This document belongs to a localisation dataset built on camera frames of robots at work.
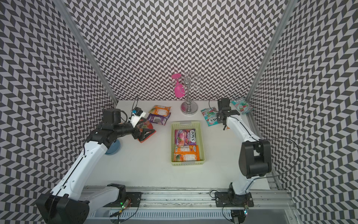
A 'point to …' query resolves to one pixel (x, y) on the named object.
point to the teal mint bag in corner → (243, 106)
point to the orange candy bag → (160, 110)
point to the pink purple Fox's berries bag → (185, 137)
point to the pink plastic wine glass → (179, 89)
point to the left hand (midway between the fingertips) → (148, 126)
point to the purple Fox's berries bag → (159, 119)
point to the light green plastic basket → (182, 125)
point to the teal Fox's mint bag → (210, 115)
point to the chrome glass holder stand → (189, 108)
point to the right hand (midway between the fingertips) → (226, 118)
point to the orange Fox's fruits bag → (186, 153)
